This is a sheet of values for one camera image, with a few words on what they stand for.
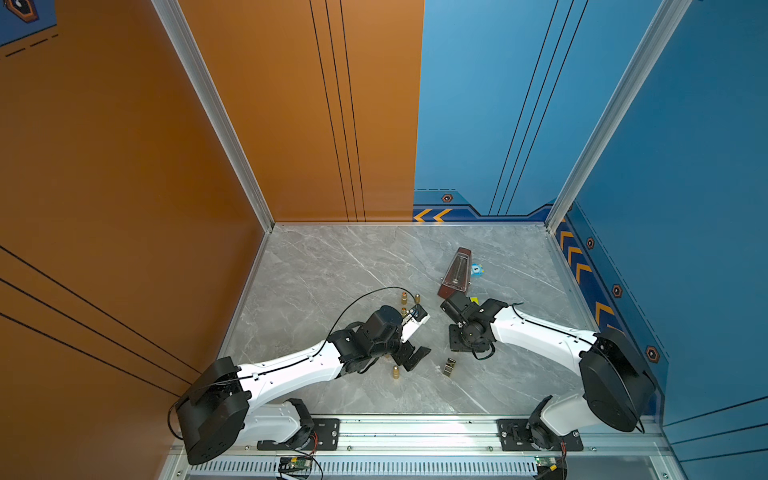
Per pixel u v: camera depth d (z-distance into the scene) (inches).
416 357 27.4
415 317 26.8
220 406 16.6
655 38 28.7
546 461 28.5
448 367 31.3
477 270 41.3
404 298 37.7
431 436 29.9
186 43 29.1
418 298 38.1
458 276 36.0
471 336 24.6
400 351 27.0
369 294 26.8
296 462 28.4
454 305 27.3
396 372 31.8
